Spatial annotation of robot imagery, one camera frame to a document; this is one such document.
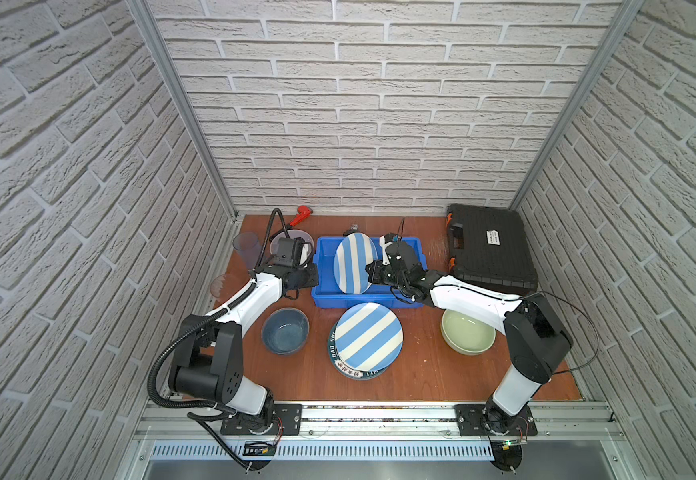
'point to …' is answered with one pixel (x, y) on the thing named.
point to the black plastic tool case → (489, 247)
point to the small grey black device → (354, 228)
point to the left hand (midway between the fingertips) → (316, 271)
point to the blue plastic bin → (328, 293)
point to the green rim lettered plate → (344, 367)
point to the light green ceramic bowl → (466, 335)
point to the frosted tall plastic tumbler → (249, 248)
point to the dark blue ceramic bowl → (285, 331)
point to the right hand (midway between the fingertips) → (366, 264)
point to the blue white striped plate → (354, 253)
